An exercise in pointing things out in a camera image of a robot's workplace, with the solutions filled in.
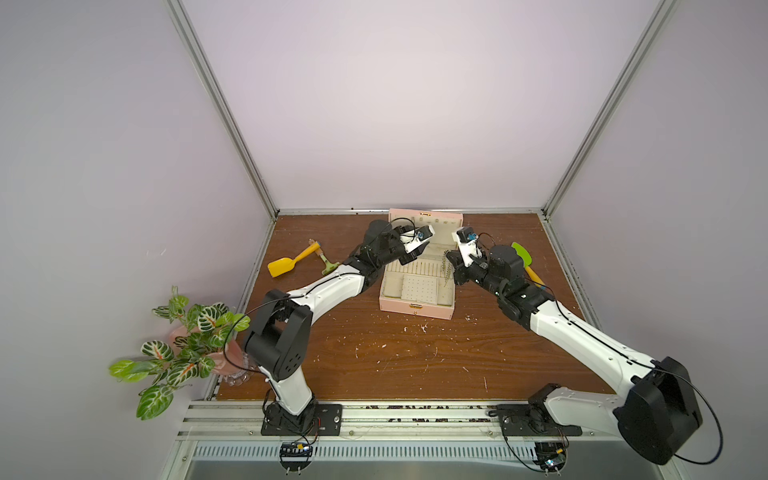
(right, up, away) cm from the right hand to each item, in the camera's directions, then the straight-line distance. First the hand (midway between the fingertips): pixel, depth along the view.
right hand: (454, 243), depth 78 cm
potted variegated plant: (-56, -18, -18) cm, 61 cm away
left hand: (-8, +4, +6) cm, 10 cm away
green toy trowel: (+32, -7, +27) cm, 43 cm away
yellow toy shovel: (-57, -8, +26) cm, 64 cm away
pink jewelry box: (-7, -13, +13) cm, 20 cm away
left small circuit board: (-41, -53, -6) cm, 67 cm away
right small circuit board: (+22, -52, -7) cm, 57 cm away
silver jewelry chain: (-2, -7, +2) cm, 7 cm away
